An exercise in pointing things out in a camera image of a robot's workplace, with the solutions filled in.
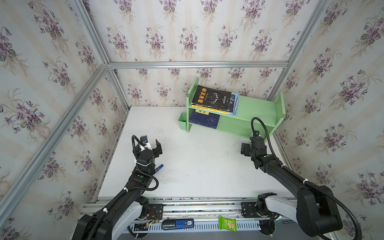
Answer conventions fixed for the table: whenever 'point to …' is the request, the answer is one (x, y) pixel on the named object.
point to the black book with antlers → (212, 97)
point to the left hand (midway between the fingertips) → (147, 141)
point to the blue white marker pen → (159, 168)
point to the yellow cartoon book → (209, 108)
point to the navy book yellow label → (204, 118)
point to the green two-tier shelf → (269, 112)
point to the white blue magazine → (234, 104)
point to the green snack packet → (227, 223)
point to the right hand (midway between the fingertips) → (250, 146)
